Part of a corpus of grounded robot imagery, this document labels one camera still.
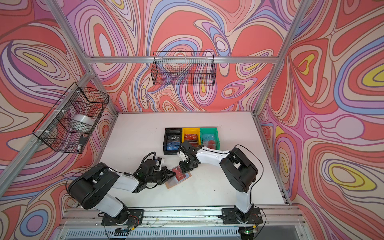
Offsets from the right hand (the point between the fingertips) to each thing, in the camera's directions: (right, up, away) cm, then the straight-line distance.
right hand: (185, 173), depth 89 cm
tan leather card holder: (-6, -3, -4) cm, 8 cm away
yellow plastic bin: (+4, +25, +12) cm, 29 cm away
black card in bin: (-9, +20, +13) cm, 25 cm away
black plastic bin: (-10, +25, +13) cm, 30 cm away
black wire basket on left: (-59, +29, -14) cm, 67 cm away
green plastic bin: (+16, +21, +13) cm, 29 cm away
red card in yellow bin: (+3, +21, +13) cm, 25 cm away
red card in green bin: (+17, +16, +10) cm, 26 cm away
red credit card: (-3, 0, -2) cm, 4 cm away
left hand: (-4, 0, -3) cm, 5 cm away
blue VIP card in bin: (-8, +15, +9) cm, 20 cm away
